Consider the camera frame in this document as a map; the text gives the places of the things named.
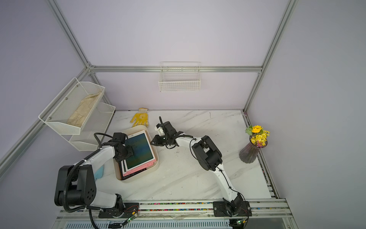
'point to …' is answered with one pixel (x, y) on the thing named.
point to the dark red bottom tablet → (121, 173)
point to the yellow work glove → (141, 118)
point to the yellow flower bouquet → (259, 135)
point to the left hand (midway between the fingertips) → (129, 157)
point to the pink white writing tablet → (143, 152)
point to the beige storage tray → (152, 169)
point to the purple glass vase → (249, 154)
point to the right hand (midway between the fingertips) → (152, 145)
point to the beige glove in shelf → (77, 118)
